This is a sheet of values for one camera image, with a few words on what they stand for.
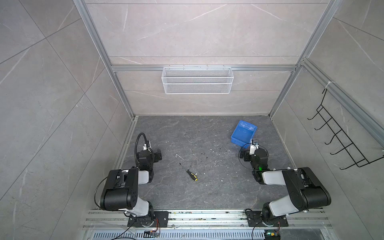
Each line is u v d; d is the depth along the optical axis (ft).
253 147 2.64
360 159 1.90
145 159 2.27
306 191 1.50
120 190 1.48
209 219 2.45
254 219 2.40
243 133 3.54
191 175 2.87
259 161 2.33
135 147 2.25
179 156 3.19
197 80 3.27
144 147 2.66
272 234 2.30
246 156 2.75
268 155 3.31
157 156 2.88
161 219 2.40
